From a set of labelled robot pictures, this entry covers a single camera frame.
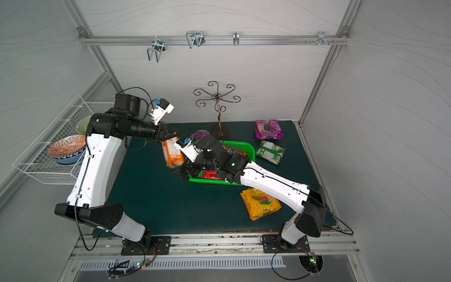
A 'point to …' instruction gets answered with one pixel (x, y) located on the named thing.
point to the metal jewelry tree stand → (218, 97)
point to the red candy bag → (214, 175)
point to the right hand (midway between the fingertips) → (179, 158)
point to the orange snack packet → (174, 157)
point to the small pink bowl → (198, 134)
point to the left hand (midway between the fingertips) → (178, 133)
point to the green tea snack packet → (270, 152)
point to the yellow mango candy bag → (258, 203)
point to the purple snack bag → (268, 129)
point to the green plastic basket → (243, 148)
